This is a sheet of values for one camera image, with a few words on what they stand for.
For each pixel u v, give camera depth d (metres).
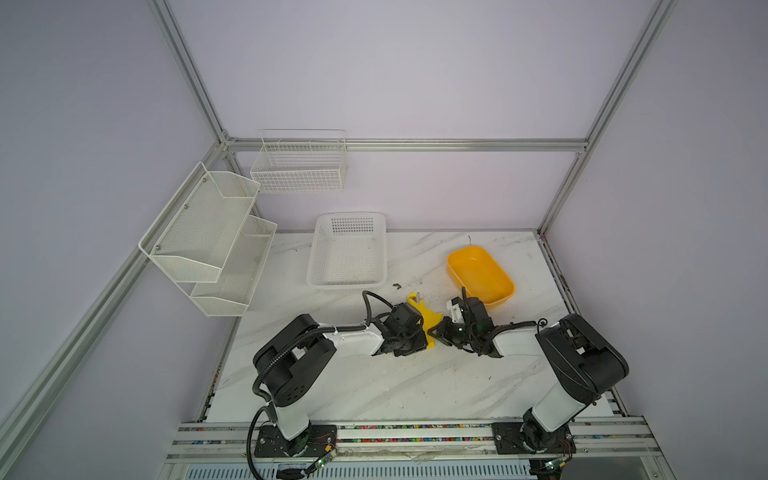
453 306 0.90
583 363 0.47
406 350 0.79
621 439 0.75
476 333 0.75
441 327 0.86
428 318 0.95
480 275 1.06
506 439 0.74
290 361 0.46
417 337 0.78
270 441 0.73
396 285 1.04
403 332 0.73
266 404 0.51
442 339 0.83
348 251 1.16
